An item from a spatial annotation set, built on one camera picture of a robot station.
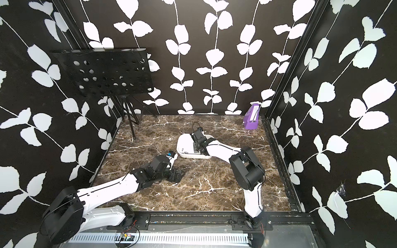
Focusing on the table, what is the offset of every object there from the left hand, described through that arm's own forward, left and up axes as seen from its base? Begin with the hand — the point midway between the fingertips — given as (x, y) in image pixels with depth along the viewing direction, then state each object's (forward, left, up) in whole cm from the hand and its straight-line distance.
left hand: (180, 169), depth 83 cm
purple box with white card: (+36, -48, +1) cm, 60 cm away
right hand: (+18, -10, -2) cm, 21 cm away
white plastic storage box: (+19, -1, -7) cm, 21 cm away
